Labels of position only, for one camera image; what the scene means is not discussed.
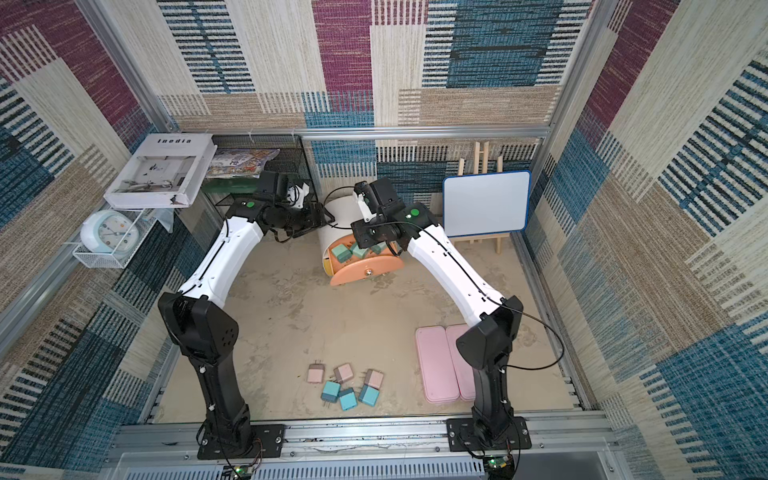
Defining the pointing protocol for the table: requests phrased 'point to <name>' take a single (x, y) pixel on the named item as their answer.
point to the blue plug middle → (347, 399)
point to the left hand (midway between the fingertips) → (325, 220)
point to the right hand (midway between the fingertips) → (362, 228)
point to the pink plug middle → (343, 373)
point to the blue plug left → (330, 392)
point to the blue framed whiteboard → (486, 203)
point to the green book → (230, 186)
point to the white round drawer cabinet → (336, 219)
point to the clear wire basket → (146, 220)
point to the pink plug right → (373, 379)
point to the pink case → (447, 374)
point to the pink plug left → (316, 373)
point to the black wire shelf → (292, 162)
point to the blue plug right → (369, 394)
